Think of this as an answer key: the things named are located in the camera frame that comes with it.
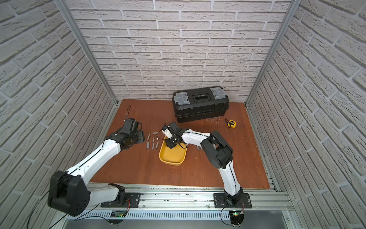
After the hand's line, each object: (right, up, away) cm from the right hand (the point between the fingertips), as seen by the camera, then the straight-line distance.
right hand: (171, 142), depth 96 cm
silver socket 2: (-10, -2, -3) cm, 10 cm away
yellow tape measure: (+44, +12, +7) cm, 46 cm away
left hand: (-17, +7, -11) cm, 21 cm away
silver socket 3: (+18, -3, -4) cm, 19 cm away
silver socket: (-16, -2, -2) cm, 16 cm away
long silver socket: (-12, +6, +4) cm, 14 cm away
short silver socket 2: (-10, +2, +1) cm, 11 cm away
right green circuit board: (+36, -33, -26) cm, 56 cm away
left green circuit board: (-24, -32, -25) cm, 47 cm away
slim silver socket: (-16, +4, +1) cm, 17 cm away
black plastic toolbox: (+20, +27, +1) cm, 33 cm away
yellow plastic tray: (+4, -7, -8) cm, 12 cm away
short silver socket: (-12, +1, +1) cm, 13 cm away
